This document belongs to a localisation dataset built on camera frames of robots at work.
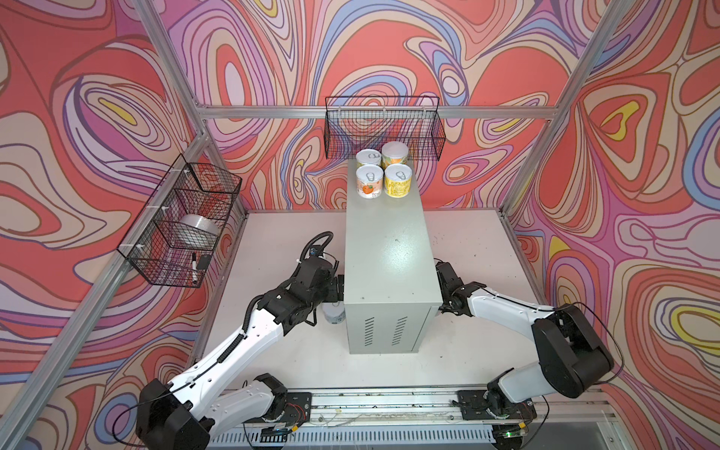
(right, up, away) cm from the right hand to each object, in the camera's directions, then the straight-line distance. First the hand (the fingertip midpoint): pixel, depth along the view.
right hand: (432, 304), depth 92 cm
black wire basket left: (-76, +21, -22) cm, 82 cm away
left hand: (-31, +10, -13) cm, 35 cm away
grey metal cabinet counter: (-17, +11, -34) cm, 40 cm away
